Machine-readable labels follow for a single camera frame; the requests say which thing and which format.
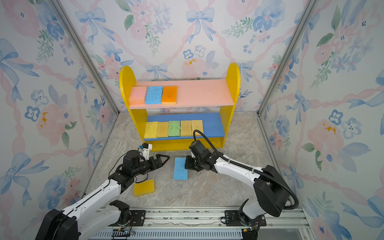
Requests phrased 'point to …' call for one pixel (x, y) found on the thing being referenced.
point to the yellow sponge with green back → (162, 129)
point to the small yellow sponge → (197, 125)
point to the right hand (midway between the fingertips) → (183, 164)
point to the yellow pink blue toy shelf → (169, 110)
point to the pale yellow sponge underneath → (186, 128)
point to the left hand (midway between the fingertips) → (166, 159)
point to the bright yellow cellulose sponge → (150, 131)
